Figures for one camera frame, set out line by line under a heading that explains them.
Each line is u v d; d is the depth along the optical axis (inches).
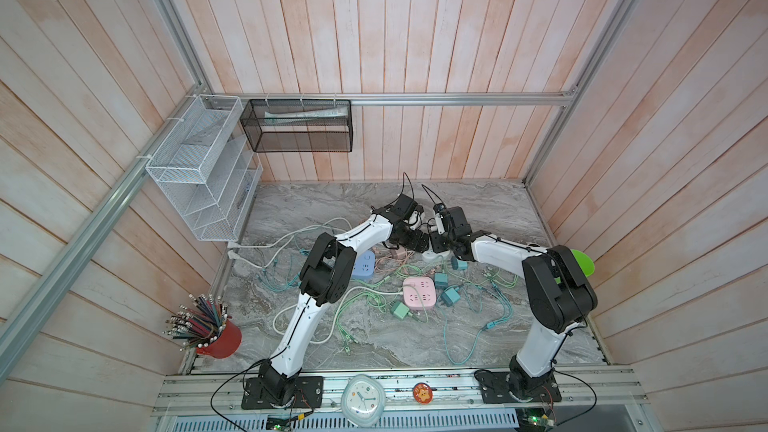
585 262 31.7
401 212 32.4
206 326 28.9
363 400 27.6
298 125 41.0
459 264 37.2
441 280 35.9
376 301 34.7
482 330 33.0
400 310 33.8
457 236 29.9
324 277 23.7
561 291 19.9
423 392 28.8
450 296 34.7
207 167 28.6
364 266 36.5
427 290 34.8
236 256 38.7
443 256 37.4
